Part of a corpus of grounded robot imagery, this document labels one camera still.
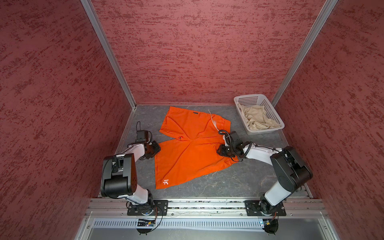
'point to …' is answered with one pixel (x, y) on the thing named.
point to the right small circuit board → (266, 222)
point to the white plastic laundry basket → (259, 99)
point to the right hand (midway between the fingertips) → (218, 154)
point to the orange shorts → (195, 152)
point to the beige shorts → (255, 118)
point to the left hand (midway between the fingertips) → (159, 151)
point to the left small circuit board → (145, 223)
